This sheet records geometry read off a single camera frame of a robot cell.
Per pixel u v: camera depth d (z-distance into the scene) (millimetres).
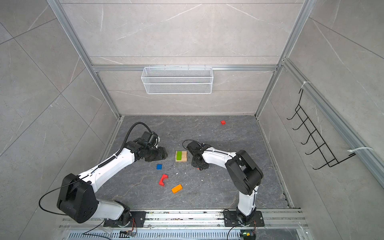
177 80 1005
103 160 978
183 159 950
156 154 744
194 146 752
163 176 862
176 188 833
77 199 410
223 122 1149
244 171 490
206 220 746
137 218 731
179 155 955
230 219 727
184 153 975
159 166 926
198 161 676
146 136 661
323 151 633
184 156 953
